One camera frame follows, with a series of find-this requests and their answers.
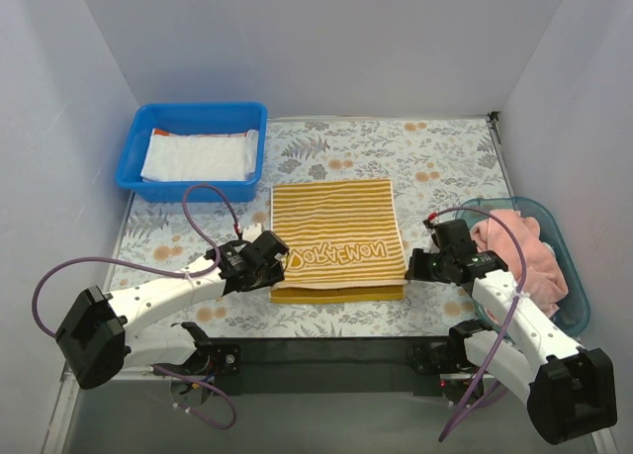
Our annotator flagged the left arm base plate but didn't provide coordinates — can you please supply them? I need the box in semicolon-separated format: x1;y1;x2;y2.
201;343;241;377

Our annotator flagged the floral table mat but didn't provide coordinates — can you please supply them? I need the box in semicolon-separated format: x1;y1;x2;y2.
116;119;511;337

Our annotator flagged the teal laundry basket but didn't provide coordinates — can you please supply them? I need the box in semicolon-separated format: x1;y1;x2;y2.
456;197;590;337

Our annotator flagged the blue plastic bin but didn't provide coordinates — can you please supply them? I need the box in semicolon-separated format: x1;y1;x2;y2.
115;102;268;203

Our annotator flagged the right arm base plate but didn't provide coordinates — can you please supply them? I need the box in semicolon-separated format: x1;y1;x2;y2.
406;342;475;375

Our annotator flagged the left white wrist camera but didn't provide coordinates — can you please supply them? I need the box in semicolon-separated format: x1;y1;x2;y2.
241;223;269;243

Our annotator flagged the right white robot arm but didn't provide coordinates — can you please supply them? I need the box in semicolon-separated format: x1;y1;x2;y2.
406;214;618;445

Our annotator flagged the aluminium frame rail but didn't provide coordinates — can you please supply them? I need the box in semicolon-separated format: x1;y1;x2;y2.
42;338;619;454

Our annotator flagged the white towel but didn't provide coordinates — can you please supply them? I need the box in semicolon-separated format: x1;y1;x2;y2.
140;130;259;182

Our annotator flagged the yellow striped towel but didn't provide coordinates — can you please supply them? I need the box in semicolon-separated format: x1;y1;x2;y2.
270;178;407;305

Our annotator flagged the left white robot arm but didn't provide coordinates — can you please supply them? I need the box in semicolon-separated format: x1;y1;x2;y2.
54;226;290;390

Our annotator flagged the orange cartoon towel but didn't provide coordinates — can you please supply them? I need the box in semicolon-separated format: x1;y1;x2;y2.
151;128;249;137

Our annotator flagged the pink towel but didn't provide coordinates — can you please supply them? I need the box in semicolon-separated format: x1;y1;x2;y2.
470;209;569;318

